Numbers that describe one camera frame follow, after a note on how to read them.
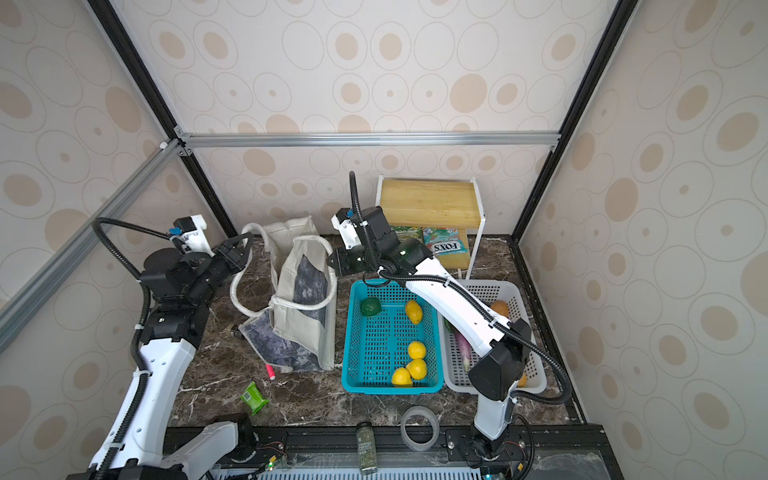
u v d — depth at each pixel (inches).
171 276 19.1
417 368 32.5
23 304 20.3
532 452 28.1
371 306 36.7
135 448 15.0
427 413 30.2
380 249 21.3
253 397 31.3
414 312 36.3
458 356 34.5
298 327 29.2
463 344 34.4
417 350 33.6
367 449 27.6
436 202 33.9
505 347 17.1
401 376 31.8
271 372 33.6
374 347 35.5
